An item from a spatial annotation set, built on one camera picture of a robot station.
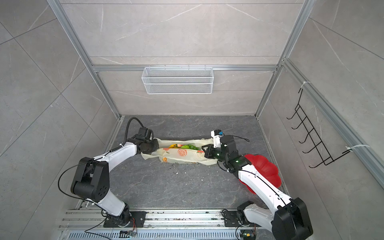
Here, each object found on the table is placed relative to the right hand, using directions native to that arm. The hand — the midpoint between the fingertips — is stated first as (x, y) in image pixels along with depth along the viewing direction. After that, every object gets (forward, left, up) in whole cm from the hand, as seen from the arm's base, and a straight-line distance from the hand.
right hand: (202, 146), depth 80 cm
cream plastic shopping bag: (-2, +8, -1) cm, 8 cm away
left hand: (+10, +29, -10) cm, 32 cm away
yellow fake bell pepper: (+9, +18, -14) cm, 24 cm away
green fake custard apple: (+5, +10, -7) cm, 13 cm away
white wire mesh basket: (+47, +13, +11) cm, 50 cm away
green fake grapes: (+6, +5, -11) cm, 14 cm away
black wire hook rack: (-10, -49, +11) cm, 51 cm away
